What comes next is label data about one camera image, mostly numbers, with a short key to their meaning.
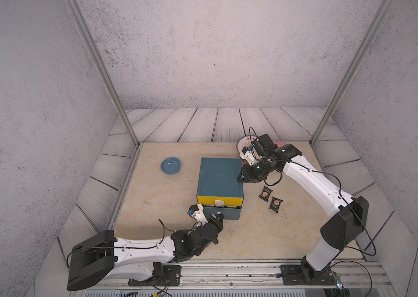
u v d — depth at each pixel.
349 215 0.42
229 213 0.82
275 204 0.92
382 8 0.71
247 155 0.74
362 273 0.74
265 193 0.96
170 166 1.07
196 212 0.72
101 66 0.86
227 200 0.74
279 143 1.20
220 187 0.75
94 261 0.42
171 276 0.73
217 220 0.70
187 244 0.60
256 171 0.67
